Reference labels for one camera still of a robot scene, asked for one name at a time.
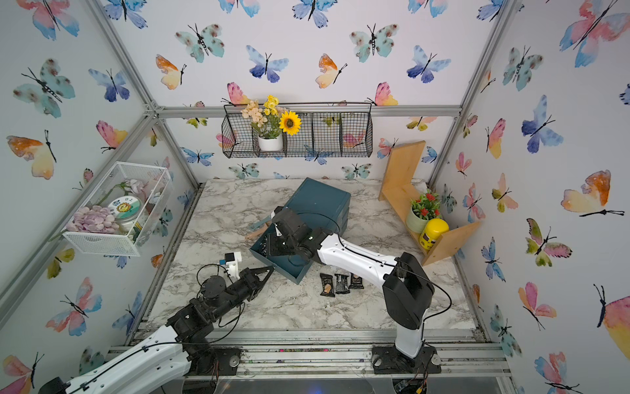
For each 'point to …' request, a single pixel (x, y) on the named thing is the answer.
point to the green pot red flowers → (422, 210)
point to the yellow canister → (432, 231)
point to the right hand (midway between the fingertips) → (265, 244)
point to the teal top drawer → (296, 273)
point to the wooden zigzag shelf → (397, 194)
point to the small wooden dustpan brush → (258, 230)
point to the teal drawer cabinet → (321, 206)
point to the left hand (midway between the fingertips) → (276, 269)
